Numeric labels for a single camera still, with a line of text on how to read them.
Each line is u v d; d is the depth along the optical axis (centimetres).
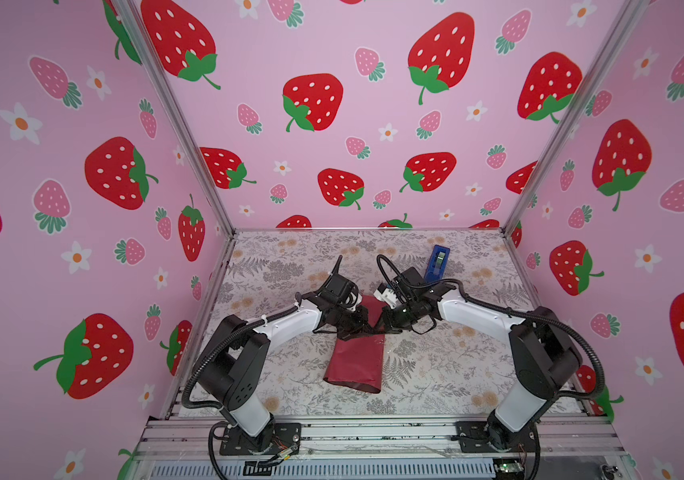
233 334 44
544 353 47
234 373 45
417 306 69
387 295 83
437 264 104
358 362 80
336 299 71
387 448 73
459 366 86
